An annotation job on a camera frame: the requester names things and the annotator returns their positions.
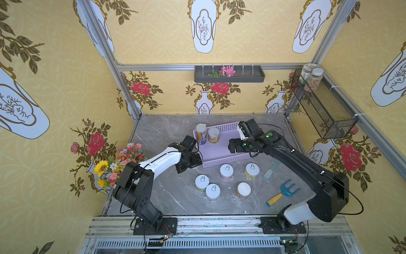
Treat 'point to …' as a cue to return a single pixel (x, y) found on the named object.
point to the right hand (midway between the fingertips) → (239, 143)
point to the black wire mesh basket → (328, 113)
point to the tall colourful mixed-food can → (201, 134)
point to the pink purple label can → (212, 192)
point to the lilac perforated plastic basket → (214, 154)
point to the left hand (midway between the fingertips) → (188, 164)
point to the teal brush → (268, 174)
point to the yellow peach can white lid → (213, 135)
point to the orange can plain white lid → (243, 189)
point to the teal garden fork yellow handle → (285, 192)
